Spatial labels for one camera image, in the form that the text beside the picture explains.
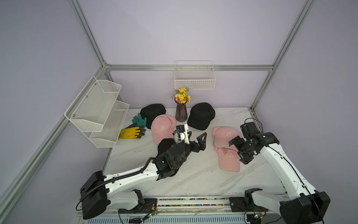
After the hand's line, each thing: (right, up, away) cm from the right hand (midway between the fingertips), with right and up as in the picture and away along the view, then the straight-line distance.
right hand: (233, 152), depth 77 cm
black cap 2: (-14, +22, +35) cm, 43 cm away
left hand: (-21, +11, -8) cm, 25 cm away
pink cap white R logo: (-43, +13, +21) cm, 50 cm away
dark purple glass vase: (-30, +24, +27) cm, 47 cm away
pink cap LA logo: (0, -6, +9) cm, 11 cm away
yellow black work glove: (-66, +10, +24) cm, 71 cm away
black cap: (-56, +25, +33) cm, 70 cm away
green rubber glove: (-64, +17, +32) cm, 74 cm away
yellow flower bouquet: (-30, +35, +15) cm, 48 cm away
